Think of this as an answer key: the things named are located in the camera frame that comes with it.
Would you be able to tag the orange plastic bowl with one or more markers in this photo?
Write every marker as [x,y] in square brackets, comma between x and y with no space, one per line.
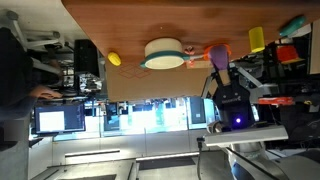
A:
[206,52]

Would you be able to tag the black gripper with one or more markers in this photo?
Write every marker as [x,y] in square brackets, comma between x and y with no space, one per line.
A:
[233,106]

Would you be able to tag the white bowl with teal band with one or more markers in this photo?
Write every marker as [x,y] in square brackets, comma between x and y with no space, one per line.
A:
[163,50]

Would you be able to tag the computer monitor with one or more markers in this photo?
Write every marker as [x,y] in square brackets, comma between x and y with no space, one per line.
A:
[60,118]

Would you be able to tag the teal oblong toy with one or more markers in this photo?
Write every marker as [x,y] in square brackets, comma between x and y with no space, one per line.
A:
[292,26]

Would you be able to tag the yellow rounded object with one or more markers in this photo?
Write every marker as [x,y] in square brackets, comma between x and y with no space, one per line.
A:
[114,58]

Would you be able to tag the black office chair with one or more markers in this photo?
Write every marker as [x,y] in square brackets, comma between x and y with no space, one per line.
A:
[85,56]

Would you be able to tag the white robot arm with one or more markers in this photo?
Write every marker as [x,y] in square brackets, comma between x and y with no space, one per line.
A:
[246,136]

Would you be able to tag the person in dark shirt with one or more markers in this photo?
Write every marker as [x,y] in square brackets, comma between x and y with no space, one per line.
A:
[13,66]

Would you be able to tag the red rectangular object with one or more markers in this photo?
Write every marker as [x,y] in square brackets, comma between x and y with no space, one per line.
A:
[275,100]

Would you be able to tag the pink toy item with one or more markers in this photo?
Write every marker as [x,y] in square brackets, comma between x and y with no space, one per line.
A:
[189,50]

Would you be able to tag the white plastic utensil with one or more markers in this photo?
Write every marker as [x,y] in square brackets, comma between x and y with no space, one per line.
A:
[196,57]

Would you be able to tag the yellow cup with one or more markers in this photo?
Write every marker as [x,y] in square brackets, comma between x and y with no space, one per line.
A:
[256,39]

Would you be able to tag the yellow red emergency stop button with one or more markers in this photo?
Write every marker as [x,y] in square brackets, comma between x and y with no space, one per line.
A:
[288,55]

